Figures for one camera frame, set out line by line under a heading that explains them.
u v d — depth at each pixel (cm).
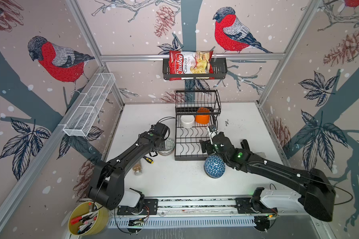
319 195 40
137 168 83
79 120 71
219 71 93
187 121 100
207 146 70
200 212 73
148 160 88
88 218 62
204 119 108
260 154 91
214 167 83
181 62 88
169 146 91
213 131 67
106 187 42
